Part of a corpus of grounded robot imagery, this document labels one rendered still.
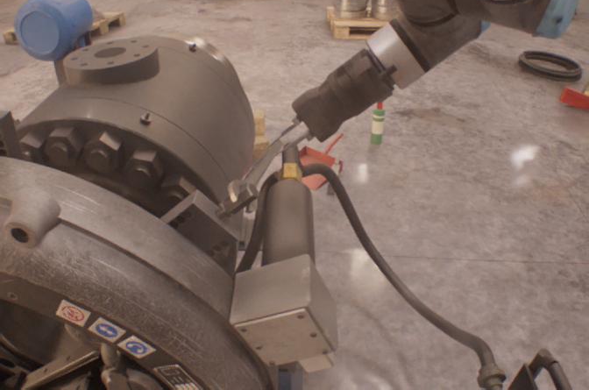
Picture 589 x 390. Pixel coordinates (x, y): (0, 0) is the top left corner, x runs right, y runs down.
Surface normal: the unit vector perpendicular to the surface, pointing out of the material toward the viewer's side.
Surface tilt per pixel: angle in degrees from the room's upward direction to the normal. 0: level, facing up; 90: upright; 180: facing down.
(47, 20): 90
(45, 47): 90
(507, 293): 0
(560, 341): 0
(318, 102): 76
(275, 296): 22
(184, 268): 48
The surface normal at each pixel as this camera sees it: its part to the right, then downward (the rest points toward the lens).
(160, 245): 0.69, -0.59
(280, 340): 0.00, 0.55
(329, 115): -0.13, 0.33
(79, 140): 0.89, -0.38
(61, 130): 0.04, -0.84
